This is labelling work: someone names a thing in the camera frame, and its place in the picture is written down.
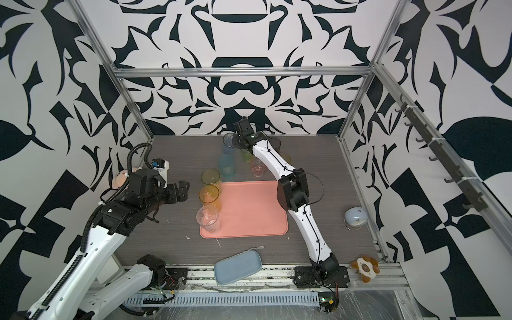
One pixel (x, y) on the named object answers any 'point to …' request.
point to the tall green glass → (210, 176)
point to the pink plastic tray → (250, 208)
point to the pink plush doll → (119, 178)
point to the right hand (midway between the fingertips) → (236, 137)
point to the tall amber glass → (208, 194)
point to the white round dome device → (354, 218)
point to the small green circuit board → (328, 300)
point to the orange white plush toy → (366, 266)
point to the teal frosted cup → (226, 166)
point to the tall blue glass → (228, 144)
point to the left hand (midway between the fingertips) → (176, 181)
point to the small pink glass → (258, 167)
